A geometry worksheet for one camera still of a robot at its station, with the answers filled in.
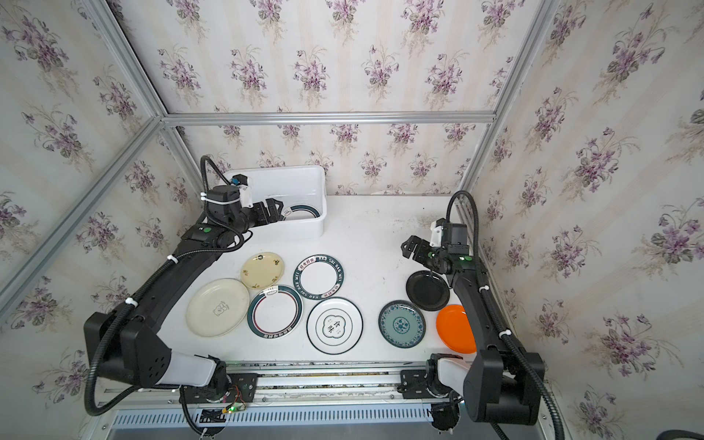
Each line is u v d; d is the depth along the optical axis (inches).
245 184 28.0
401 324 33.5
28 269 21.2
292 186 43.9
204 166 23.4
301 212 44.8
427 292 35.3
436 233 29.9
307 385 29.4
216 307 34.7
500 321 17.4
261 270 37.9
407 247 30.0
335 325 33.0
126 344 15.5
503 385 15.4
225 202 23.3
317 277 37.6
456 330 32.4
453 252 24.7
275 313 34.1
